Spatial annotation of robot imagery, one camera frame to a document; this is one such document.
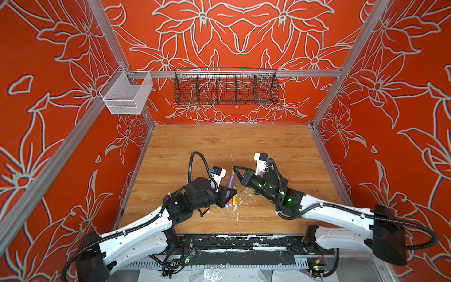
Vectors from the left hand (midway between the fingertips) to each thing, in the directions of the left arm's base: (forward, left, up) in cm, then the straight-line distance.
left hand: (236, 190), depth 69 cm
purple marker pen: (+1, +2, +2) cm, 3 cm away
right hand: (+5, +3, +6) cm, 9 cm away
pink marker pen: (+1, +2, -17) cm, 17 cm away
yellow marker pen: (+3, 0, -19) cm, 19 cm away
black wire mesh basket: (+57, +7, +11) cm, 59 cm away
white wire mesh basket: (+47, +61, +12) cm, 79 cm away
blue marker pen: (0, +3, -18) cm, 18 cm away
